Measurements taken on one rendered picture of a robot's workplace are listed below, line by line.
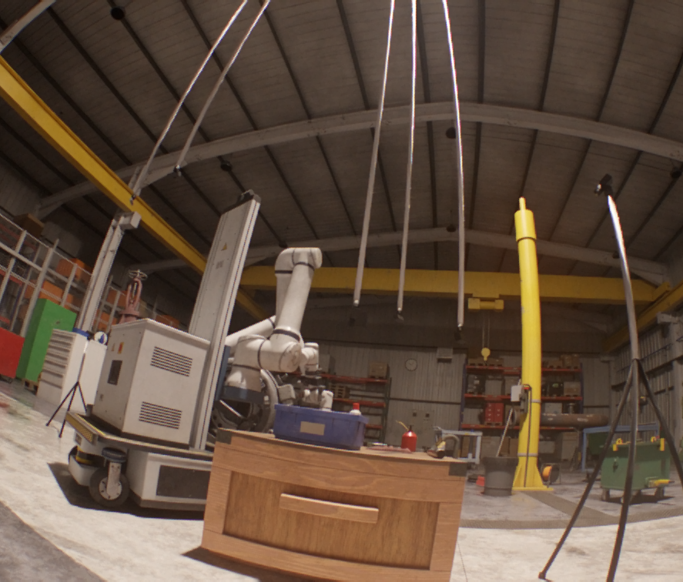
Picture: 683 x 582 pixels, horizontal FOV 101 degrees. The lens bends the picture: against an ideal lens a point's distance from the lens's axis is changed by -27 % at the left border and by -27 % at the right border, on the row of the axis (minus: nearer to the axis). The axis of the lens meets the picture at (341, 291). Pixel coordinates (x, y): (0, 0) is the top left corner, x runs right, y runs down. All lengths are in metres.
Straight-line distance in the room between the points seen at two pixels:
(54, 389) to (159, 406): 4.81
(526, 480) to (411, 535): 4.06
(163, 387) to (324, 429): 0.78
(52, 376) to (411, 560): 5.95
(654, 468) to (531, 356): 2.44
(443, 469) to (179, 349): 1.20
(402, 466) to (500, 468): 3.12
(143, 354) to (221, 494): 0.71
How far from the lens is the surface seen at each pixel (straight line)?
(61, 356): 6.45
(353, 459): 1.21
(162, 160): 12.36
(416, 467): 1.21
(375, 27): 9.12
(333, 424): 1.29
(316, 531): 1.27
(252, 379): 1.95
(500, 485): 4.30
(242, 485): 1.32
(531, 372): 5.32
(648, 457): 3.82
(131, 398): 1.70
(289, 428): 1.34
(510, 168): 12.26
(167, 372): 1.76
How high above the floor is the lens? 0.51
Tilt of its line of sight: 21 degrees up
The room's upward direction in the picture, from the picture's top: 8 degrees clockwise
